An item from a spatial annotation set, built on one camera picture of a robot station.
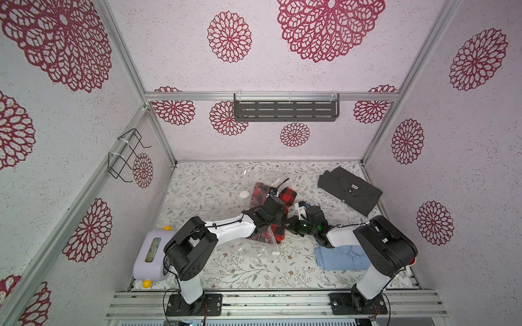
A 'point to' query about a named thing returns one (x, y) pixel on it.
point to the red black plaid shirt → (259, 193)
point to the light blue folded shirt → (342, 257)
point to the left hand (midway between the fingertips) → (277, 211)
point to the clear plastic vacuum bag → (262, 244)
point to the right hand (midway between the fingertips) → (278, 221)
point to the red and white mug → (408, 272)
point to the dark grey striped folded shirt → (351, 189)
